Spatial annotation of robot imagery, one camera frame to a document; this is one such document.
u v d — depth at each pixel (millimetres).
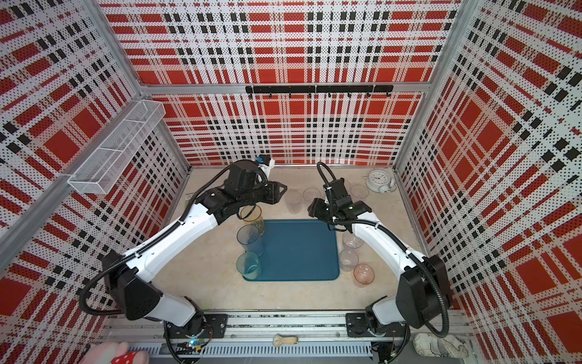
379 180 1106
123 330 779
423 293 410
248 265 848
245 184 576
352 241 930
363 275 839
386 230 502
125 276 404
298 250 907
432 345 675
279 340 698
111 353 650
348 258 880
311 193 1047
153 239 448
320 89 910
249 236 902
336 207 631
